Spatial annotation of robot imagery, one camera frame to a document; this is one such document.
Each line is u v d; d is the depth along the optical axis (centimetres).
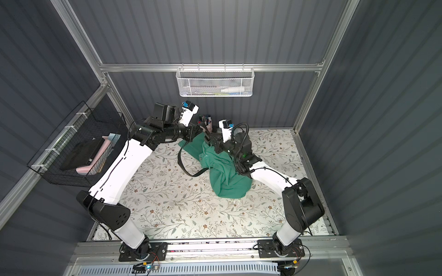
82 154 68
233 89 90
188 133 63
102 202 42
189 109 62
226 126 68
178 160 71
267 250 73
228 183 85
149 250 72
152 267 69
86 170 65
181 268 70
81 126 75
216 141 69
